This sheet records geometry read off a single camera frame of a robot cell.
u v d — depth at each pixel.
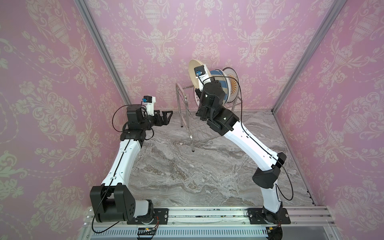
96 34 0.78
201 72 0.51
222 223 0.73
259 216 0.71
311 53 0.87
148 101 0.66
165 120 0.69
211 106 0.47
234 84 0.81
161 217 0.75
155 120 0.69
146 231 0.73
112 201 0.40
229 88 0.78
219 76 0.75
